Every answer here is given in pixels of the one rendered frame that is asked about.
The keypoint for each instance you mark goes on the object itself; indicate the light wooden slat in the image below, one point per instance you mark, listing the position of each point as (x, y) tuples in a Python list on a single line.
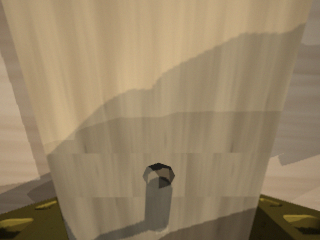
[(157, 117)]

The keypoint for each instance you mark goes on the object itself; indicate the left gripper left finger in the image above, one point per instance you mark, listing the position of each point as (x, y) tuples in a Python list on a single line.
[(39, 221)]

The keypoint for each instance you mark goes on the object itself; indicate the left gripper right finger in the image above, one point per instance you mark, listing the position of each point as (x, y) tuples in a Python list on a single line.
[(277, 219)]

